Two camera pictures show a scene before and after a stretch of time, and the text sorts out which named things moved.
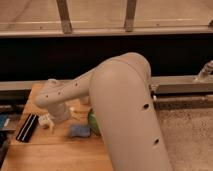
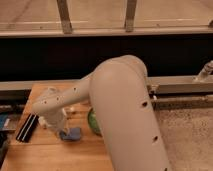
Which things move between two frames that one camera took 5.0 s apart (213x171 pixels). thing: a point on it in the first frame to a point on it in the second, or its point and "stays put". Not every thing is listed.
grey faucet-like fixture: [207, 70] stays put
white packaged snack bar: [45, 119] stays put
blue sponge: [80, 130] to [73, 135]
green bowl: [93, 122] stays put
